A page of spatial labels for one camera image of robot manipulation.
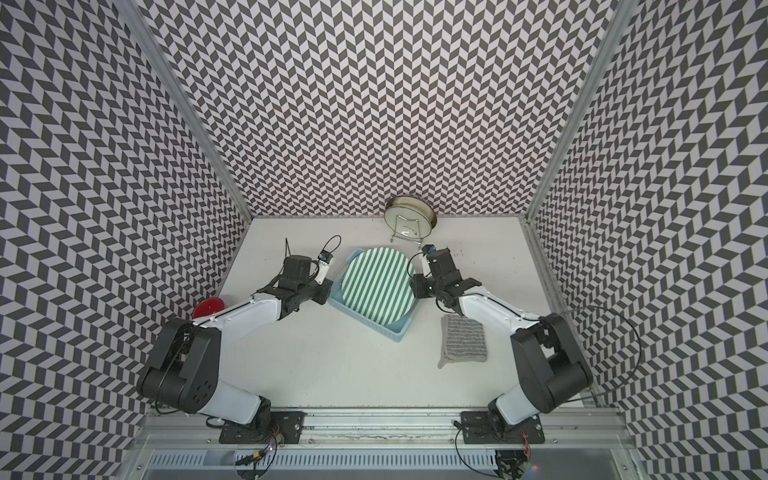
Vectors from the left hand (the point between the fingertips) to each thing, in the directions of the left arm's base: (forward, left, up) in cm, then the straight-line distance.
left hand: (325, 283), depth 93 cm
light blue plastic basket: (-16, -23, +2) cm, 28 cm away
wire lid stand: (+25, -26, -2) cm, 37 cm away
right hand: (-3, -28, +2) cm, 29 cm away
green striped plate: (-1, -16, -1) cm, 17 cm away
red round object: (-9, +33, +1) cm, 34 cm away
